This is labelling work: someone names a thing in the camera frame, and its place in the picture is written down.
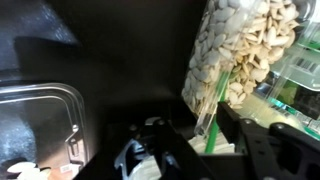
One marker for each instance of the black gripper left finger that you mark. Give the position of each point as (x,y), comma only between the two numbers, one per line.
(166,150)

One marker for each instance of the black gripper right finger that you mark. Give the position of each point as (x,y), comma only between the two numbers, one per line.
(266,150)

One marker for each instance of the green plastic spoon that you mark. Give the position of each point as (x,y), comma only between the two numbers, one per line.
(213,133)

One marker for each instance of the clear plastic lunchbox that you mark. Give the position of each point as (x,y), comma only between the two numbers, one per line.
(200,66)

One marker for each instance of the green capped clear bottle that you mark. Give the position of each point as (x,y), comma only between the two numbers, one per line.
(266,110)
(300,66)

